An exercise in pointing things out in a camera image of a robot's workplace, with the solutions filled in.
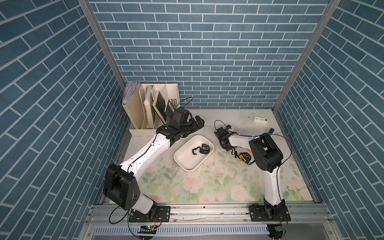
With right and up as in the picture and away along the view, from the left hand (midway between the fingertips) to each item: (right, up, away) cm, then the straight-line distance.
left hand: (203, 125), depth 80 cm
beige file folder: (-42, +13, +7) cm, 44 cm away
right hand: (+26, -12, +22) cm, 36 cm away
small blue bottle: (+46, -4, +19) cm, 50 cm away
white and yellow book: (-33, +11, +11) cm, 36 cm away
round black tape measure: (+1, -16, +15) cm, 22 cm away
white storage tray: (-8, -20, +15) cm, 26 cm away
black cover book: (-30, +13, +20) cm, 38 cm away
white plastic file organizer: (-24, +24, +25) cm, 42 cm away
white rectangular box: (+46, +3, +32) cm, 56 cm away
